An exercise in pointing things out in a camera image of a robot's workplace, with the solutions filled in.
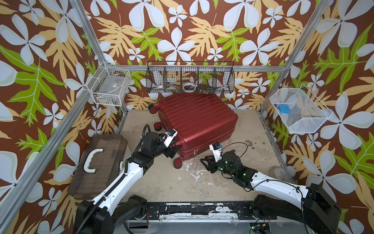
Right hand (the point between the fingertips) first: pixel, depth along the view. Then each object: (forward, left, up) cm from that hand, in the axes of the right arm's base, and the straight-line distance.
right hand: (201, 158), depth 79 cm
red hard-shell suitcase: (+20, 0, +10) cm, 23 cm away
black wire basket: (+52, +6, +18) cm, 55 cm away
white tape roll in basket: (+49, +6, +15) cm, 52 cm away
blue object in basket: (+27, -51, +12) cm, 59 cm away
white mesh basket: (+21, -57, +15) cm, 63 cm away
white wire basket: (+35, +54, +22) cm, 68 cm away
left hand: (+9, +15, +7) cm, 19 cm away
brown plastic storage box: (-5, +55, +1) cm, 55 cm away
